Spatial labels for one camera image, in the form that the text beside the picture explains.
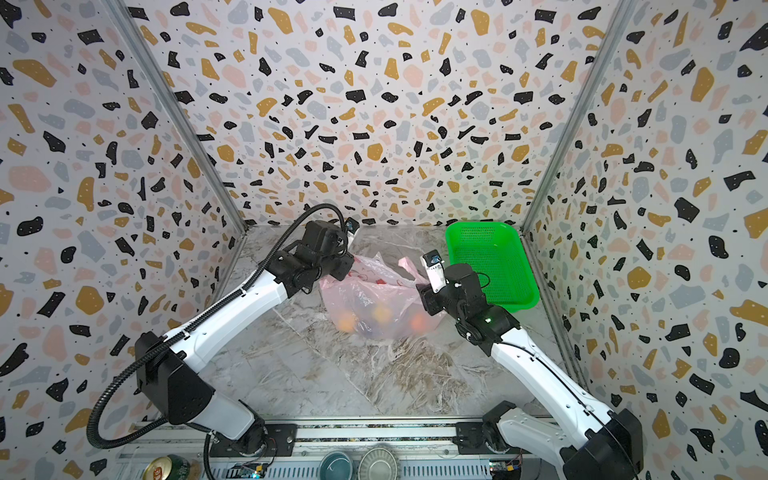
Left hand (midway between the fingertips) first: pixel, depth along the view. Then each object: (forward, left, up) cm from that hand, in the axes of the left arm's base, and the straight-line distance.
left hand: (344, 247), depth 79 cm
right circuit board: (-47, -38, -28) cm, 67 cm away
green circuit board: (-46, +23, -27) cm, 58 cm away
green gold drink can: (-46, +33, -16) cm, 59 cm away
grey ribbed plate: (-46, -9, -26) cm, 53 cm away
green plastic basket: (+19, -52, -26) cm, 61 cm away
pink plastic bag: (-10, -9, -10) cm, 17 cm away
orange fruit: (-11, +1, -22) cm, 25 cm away
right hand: (-8, -21, -2) cm, 22 cm away
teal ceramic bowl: (-46, +1, -26) cm, 53 cm away
